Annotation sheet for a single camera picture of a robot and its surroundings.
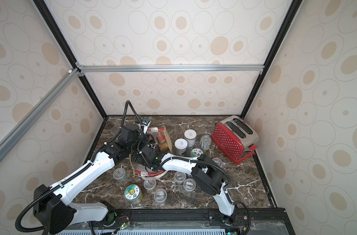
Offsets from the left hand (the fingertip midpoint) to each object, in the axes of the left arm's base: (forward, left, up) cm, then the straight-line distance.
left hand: (150, 131), depth 78 cm
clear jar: (-21, 0, -20) cm, 29 cm away
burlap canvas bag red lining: (+7, -3, -13) cm, 15 cm away
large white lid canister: (+9, -23, -16) cm, 29 cm away
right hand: (-6, +7, -16) cm, 18 cm away
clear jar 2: (-27, -6, -20) cm, 34 cm away
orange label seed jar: (-3, -26, -17) cm, 31 cm away
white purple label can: (+2, -16, -16) cm, 23 cm away
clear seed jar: (+5, -32, -18) cm, 37 cm away
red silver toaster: (+1, -48, -8) cm, 49 cm away
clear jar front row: (-22, -21, -20) cm, 36 cm away
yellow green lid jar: (-27, +7, -17) cm, 33 cm away
